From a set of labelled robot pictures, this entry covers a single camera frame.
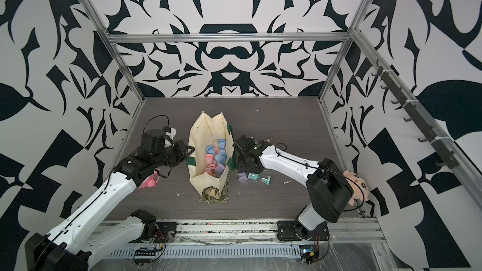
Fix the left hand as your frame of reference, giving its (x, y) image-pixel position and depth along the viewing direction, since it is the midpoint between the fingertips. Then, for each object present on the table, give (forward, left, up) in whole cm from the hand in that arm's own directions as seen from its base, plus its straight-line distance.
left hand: (194, 145), depth 77 cm
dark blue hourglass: (+10, -10, -17) cm, 22 cm away
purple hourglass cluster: (-8, -19, -16) cm, 26 cm away
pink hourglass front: (+1, -4, -14) cm, 15 cm away
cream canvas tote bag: (-14, -7, -4) cm, 16 cm away
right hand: (-4, -19, -14) cm, 24 cm away
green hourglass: (-8, -26, -18) cm, 33 cm away
